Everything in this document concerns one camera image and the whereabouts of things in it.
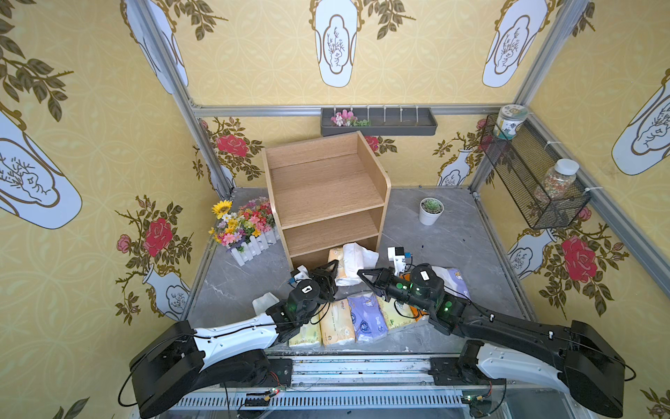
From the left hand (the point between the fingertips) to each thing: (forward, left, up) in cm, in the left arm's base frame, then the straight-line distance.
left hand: (334, 259), depth 79 cm
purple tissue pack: (-14, -10, -11) cm, 20 cm away
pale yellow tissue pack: (-17, +8, -13) cm, 23 cm away
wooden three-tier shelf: (+14, +2, +14) cm, 20 cm away
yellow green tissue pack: (-14, -17, -11) cm, 25 cm away
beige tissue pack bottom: (-1, -5, +3) cm, 6 cm away
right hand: (-5, -7, +4) cm, 10 cm away
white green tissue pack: (-9, +21, -8) cm, 25 cm away
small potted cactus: (+26, -38, -9) cm, 47 cm away
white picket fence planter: (+11, +31, -12) cm, 35 cm away
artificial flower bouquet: (+16, +27, +1) cm, 31 cm away
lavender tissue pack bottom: (-3, -39, -10) cm, 40 cm away
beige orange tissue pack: (-15, -1, -11) cm, 19 cm away
